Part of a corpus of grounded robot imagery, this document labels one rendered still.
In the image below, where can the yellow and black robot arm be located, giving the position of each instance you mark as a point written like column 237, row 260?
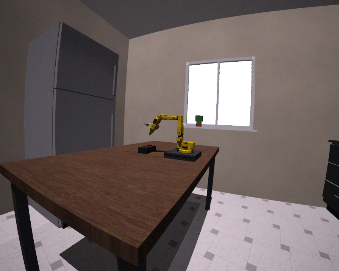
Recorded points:
column 186, row 146

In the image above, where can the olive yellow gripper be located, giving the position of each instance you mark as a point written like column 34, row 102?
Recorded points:
column 153, row 127

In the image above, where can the grey power strip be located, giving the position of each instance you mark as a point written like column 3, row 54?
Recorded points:
column 146, row 149

